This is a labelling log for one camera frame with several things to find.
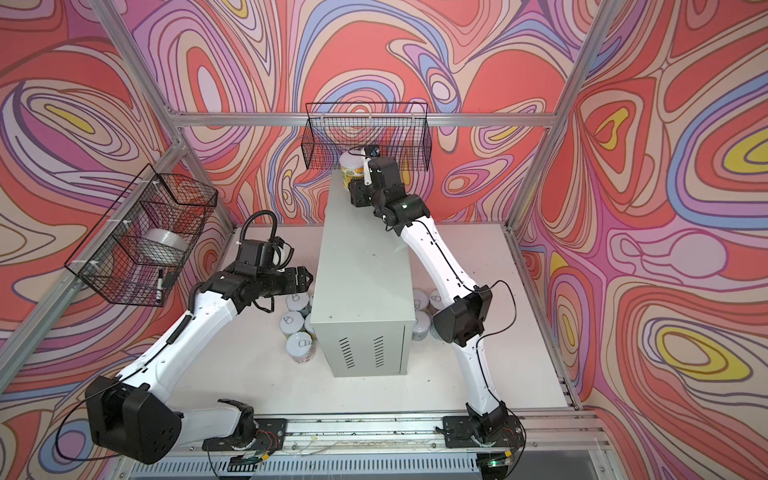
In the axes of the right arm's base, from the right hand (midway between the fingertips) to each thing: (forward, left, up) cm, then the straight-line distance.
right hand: (361, 189), depth 81 cm
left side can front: (-33, +18, -28) cm, 47 cm away
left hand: (-18, +17, -15) cm, 29 cm away
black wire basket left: (-17, +57, -4) cm, 59 cm away
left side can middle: (-25, +23, -29) cm, 44 cm away
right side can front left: (-41, -13, -1) cm, 43 cm away
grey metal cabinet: (-37, -1, -1) cm, 37 cm away
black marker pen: (-25, +50, -8) cm, 56 cm away
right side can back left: (-36, -13, 0) cm, 38 cm away
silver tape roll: (-17, +47, -1) cm, 50 cm away
